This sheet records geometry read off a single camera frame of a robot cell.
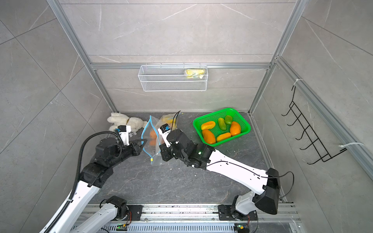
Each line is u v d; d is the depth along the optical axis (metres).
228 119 1.07
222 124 1.07
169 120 0.90
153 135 0.93
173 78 1.00
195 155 0.48
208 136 0.98
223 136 0.98
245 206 0.54
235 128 1.02
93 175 0.47
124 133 0.61
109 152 0.51
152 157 0.65
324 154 0.59
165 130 0.57
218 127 1.09
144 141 0.69
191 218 0.73
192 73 0.85
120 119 1.01
